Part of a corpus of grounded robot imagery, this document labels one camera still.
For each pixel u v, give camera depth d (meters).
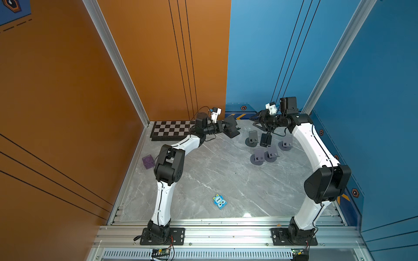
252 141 1.03
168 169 0.59
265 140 1.05
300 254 0.71
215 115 0.89
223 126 0.94
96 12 0.70
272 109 0.77
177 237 0.74
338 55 0.84
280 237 0.72
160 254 0.72
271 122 0.72
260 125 0.76
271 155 0.96
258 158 0.95
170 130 1.12
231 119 0.91
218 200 0.83
